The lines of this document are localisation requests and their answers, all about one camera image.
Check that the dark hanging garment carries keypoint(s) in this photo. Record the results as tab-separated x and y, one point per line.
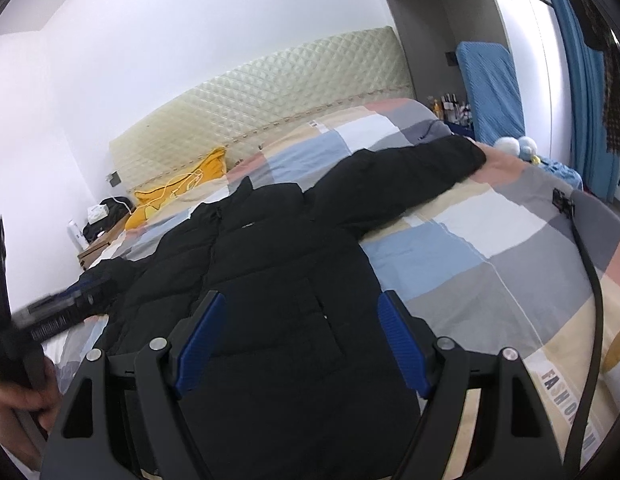
601	38

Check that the white plush toy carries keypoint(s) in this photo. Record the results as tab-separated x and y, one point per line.
524	148

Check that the wooden nightstand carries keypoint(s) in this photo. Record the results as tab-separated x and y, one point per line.
89	255

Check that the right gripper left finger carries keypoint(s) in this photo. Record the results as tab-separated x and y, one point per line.
92	437

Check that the blue folded mattress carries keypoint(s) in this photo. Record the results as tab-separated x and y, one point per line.
491	84

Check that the blue curtain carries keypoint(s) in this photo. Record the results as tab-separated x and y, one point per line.
598	168

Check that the bottles on shelf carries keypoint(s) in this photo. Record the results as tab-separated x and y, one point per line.
450	109

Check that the cream quilted headboard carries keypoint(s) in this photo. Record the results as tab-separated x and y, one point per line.
258	102

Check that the grey wall socket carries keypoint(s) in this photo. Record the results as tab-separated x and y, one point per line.
114	179

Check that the black wall socket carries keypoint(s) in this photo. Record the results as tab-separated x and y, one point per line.
451	58

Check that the patchwork plaid bed quilt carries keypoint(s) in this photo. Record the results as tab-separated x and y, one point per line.
514	256

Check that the yellow pillow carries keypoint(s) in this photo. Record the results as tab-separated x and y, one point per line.
150	202

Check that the left hand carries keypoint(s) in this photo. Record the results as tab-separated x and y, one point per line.
44	402

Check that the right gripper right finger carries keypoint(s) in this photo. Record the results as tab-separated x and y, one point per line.
513	437

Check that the black bag on nightstand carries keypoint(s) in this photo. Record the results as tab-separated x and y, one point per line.
118	207

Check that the white bottle on nightstand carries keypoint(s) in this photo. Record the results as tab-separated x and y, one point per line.
77	236

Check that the black puffer jacket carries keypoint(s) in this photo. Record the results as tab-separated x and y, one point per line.
301	383

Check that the white tissue box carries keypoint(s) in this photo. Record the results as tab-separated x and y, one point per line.
97	213

